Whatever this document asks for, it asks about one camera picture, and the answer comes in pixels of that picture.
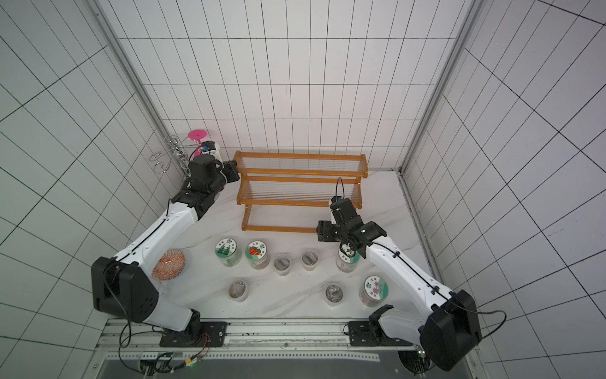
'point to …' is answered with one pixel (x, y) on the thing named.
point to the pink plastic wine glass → (199, 135)
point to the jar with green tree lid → (226, 249)
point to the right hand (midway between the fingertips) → (317, 229)
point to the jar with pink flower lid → (373, 291)
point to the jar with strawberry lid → (256, 255)
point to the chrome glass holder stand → (166, 158)
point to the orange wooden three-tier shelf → (296, 178)
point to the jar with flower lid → (345, 262)
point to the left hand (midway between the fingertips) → (234, 166)
